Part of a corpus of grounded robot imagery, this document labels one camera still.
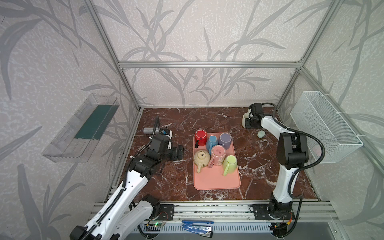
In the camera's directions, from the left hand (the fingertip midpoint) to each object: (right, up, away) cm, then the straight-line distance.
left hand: (178, 144), depth 76 cm
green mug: (+27, -12, +5) cm, 30 cm away
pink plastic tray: (+31, -7, +20) cm, 38 cm away
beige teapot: (+12, -9, +8) cm, 17 cm away
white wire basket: (+64, +15, -7) cm, 66 cm away
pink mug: (+21, -7, +5) cm, 23 cm away
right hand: (+46, +13, +26) cm, 54 cm away
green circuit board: (-10, -38, -5) cm, 39 cm away
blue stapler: (+12, -38, -8) cm, 40 cm away
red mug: (+12, +3, +18) cm, 21 cm away
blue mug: (+18, 0, +13) cm, 22 cm away
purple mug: (+27, +1, +20) cm, 34 cm away
